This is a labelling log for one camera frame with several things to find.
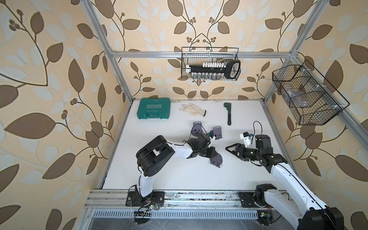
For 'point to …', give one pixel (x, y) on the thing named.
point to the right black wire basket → (313, 99)
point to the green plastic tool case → (154, 108)
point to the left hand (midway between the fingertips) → (216, 152)
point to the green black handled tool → (228, 106)
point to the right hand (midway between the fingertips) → (229, 150)
